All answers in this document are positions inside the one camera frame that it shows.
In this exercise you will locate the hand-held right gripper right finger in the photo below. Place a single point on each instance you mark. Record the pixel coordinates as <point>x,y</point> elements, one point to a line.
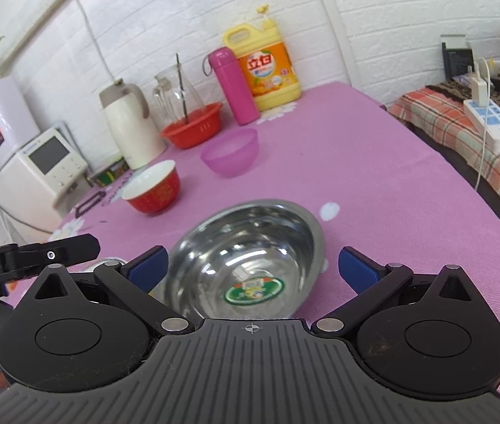
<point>358,271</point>

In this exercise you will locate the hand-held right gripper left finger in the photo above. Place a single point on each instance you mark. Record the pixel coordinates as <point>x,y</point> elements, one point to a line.
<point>146,271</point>

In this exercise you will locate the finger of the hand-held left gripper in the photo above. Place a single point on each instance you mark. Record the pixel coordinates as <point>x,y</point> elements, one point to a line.
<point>64,249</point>

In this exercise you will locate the stainless steel bowl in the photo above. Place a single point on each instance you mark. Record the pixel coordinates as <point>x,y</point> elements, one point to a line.
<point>241,251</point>

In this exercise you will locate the white appliance with screen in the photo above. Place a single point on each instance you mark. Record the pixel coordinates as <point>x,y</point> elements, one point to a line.
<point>20,190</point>

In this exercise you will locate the red and white bowl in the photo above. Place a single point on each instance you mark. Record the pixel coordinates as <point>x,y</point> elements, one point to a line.
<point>157,196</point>

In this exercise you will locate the green patterned paper container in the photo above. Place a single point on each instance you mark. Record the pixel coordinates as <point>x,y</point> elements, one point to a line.
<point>108,176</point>

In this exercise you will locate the pink floral tablecloth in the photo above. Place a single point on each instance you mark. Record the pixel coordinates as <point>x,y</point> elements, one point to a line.
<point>364,163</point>

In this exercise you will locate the cream thermos jug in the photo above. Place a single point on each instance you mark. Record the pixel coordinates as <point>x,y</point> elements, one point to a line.
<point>131,132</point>

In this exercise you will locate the purple plastic bowl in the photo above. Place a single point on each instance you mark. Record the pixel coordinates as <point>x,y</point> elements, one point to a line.
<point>230,159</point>

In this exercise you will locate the red plastic basket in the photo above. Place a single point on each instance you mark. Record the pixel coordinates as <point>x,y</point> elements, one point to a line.
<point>192,134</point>

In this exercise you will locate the white water purifier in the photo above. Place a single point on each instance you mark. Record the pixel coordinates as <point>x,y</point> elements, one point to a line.
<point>7,110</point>

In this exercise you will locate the orange checked cloth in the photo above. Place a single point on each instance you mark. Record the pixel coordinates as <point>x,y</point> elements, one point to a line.
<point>444,128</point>

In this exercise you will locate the clear glass pitcher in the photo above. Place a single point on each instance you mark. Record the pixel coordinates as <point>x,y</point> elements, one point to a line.
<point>166,97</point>

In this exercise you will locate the black stirring stick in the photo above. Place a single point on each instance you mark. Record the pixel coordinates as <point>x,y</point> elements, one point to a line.
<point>181,88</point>

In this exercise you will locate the pink thermos bottle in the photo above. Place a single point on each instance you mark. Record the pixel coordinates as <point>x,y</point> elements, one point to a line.
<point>234,92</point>

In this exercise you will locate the white power strip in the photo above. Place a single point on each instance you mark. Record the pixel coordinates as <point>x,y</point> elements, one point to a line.
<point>497,128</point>

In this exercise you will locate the yellow detergent bottle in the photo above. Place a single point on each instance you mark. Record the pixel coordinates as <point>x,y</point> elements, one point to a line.
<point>272,79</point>

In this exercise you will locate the white plug charger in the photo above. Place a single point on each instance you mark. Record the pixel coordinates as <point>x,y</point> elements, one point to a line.
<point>480,90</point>

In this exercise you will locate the black box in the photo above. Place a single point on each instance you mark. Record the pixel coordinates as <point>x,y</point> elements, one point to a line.
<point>457,62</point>

